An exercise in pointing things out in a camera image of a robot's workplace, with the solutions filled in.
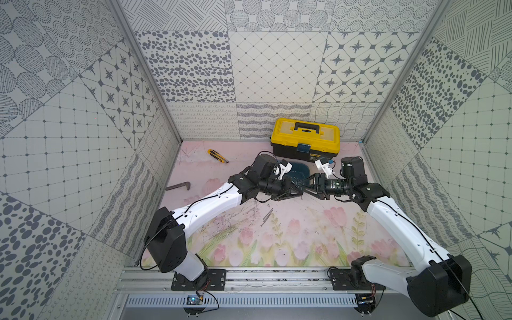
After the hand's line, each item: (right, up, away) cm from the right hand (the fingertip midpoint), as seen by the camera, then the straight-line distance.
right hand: (301, 189), depth 72 cm
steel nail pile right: (-12, -16, +18) cm, 27 cm away
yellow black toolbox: (+7, +21, +27) cm, 35 cm away
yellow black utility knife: (-39, +12, +39) cm, 56 cm away
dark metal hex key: (-53, -2, +29) cm, 61 cm away
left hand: (+1, 0, -3) cm, 4 cm away
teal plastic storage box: (+6, +4, +33) cm, 34 cm away
